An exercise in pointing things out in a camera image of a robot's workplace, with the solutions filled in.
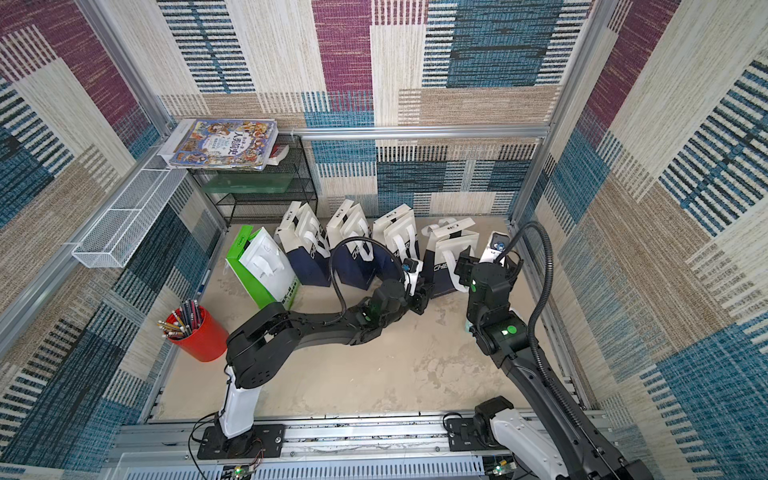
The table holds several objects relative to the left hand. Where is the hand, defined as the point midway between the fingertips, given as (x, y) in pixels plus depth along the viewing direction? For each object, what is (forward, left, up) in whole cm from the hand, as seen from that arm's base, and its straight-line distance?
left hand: (433, 284), depth 85 cm
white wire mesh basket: (+3, +76, +20) cm, 79 cm away
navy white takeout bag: (+9, +36, +11) cm, 39 cm away
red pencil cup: (-13, +61, 0) cm, 63 cm away
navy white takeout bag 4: (+6, -3, +11) cm, 13 cm away
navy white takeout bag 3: (+11, +10, +11) cm, 18 cm away
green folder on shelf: (+34, +58, +10) cm, 68 cm away
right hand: (-2, -12, +14) cm, 19 cm away
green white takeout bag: (+1, +46, +7) cm, 46 cm away
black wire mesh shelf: (+43, +63, -8) cm, 77 cm away
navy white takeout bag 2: (+8, +22, +2) cm, 24 cm away
